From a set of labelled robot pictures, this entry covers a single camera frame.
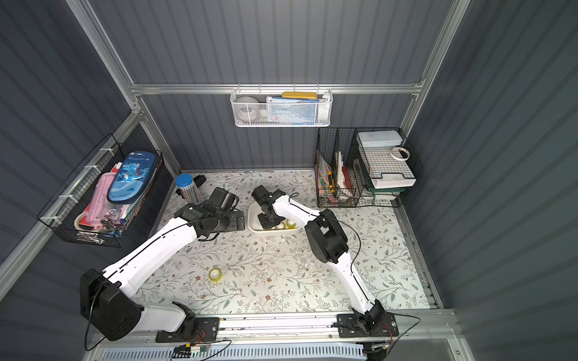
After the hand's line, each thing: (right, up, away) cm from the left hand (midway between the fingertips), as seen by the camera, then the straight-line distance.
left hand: (232, 222), depth 81 cm
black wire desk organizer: (+55, +23, +25) cm, 65 cm away
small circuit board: (-7, -38, -11) cm, 40 cm away
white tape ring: (+69, +25, +17) cm, 76 cm away
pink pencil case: (-37, +6, -13) cm, 39 cm away
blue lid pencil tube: (-22, +15, +9) cm, 27 cm away
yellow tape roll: (-8, -21, +4) cm, 23 cm away
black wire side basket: (-41, +5, -19) cm, 45 cm away
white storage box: (+5, -5, +17) cm, 18 cm away
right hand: (+14, -2, +19) cm, 23 cm away
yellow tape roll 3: (+17, -4, +16) cm, 23 cm away
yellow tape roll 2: (+21, -4, +18) cm, 28 cm away
